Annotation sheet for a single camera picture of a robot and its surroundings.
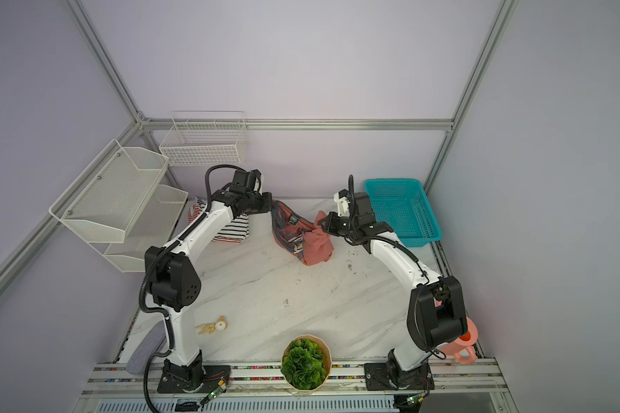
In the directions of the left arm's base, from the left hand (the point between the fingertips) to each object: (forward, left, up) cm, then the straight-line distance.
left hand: (270, 206), depth 93 cm
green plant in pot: (-50, -15, -8) cm, 52 cm away
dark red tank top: (-10, -13, -8) cm, 18 cm away
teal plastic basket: (+19, -59, -20) cm, 65 cm away
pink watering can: (-46, -58, -8) cm, 74 cm away
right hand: (-11, -16, +3) cm, 20 cm away
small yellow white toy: (-38, +17, -17) cm, 45 cm away
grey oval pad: (-43, +35, -17) cm, 58 cm away
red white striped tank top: (+7, +34, -12) cm, 37 cm away
